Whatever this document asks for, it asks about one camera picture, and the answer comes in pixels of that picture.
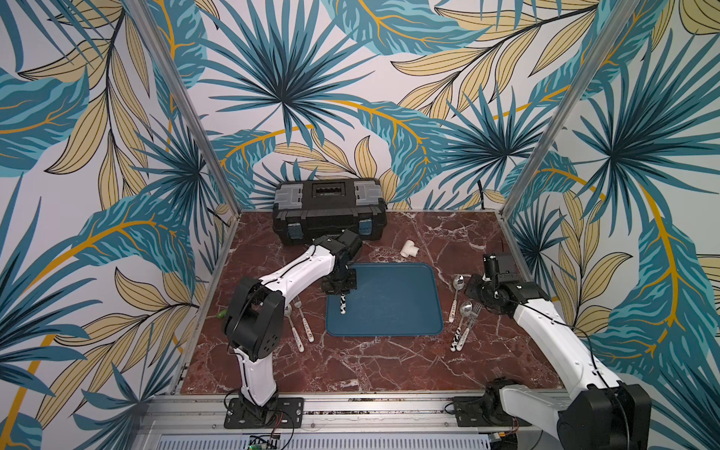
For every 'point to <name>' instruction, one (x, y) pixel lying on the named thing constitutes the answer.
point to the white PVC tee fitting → (409, 249)
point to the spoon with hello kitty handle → (288, 311)
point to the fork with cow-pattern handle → (342, 304)
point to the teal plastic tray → (390, 299)
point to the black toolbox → (305, 211)
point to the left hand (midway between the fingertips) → (344, 294)
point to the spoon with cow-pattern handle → (465, 308)
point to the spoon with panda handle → (458, 281)
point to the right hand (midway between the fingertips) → (473, 287)
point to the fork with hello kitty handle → (306, 325)
